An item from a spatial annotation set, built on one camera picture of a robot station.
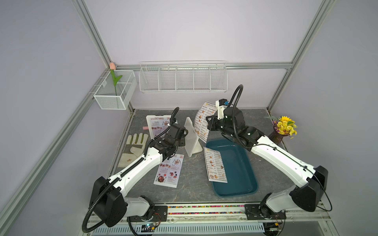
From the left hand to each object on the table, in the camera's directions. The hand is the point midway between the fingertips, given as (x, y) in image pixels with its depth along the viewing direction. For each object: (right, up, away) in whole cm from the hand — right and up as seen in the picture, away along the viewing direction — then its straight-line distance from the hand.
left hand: (179, 136), depth 81 cm
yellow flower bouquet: (+57, +6, -3) cm, 58 cm away
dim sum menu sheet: (+12, +6, -4) cm, 14 cm away
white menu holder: (-19, +11, +8) cm, 24 cm away
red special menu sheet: (-7, -23, +6) cm, 24 cm away
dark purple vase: (+56, 0, +4) cm, 57 cm away
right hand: (+14, +11, -9) cm, 20 cm away
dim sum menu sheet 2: (+21, -18, +5) cm, 28 cm away
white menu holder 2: (+7, -4, +3) cm, 9 cm away
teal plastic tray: (+35, -19, +8) cm, 41 cm away
